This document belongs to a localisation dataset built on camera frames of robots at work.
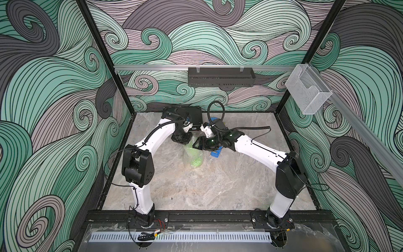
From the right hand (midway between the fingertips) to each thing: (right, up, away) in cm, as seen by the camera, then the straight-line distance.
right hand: (194, 148), depth 81 cm
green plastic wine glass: (0, -5, +4) cm, 6 cm away
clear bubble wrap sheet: (0, +6, -3) cm, 6 cm away
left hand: (-4, +3, +5) cm, 8 cm away
